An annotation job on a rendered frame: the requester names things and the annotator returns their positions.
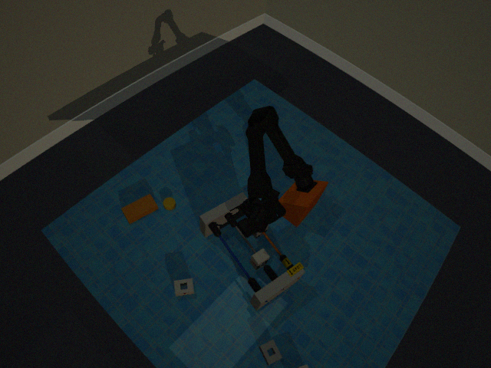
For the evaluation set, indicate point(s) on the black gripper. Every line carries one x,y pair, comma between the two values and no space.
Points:
243,225

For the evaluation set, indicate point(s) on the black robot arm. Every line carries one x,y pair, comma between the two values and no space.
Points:
265,120

